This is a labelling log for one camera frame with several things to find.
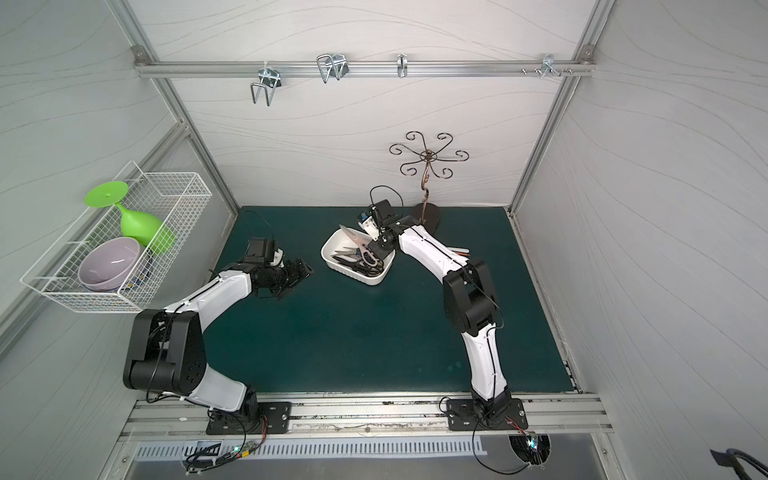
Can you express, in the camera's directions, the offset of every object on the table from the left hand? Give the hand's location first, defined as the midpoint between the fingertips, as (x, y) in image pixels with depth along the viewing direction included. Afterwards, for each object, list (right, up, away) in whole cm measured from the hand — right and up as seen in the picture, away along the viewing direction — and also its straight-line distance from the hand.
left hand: (306, 277), depth 91 cm
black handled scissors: (+18, +1, +9) cm, 20 cm away
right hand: (+23, +11, +5) cm, 26 cm away
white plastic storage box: (+6, +11, +14) cm, 19 cm away
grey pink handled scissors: (+17, +11, +9) cm, 22 cm away
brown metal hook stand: (+41, +21, +21) cm, 50 cm away
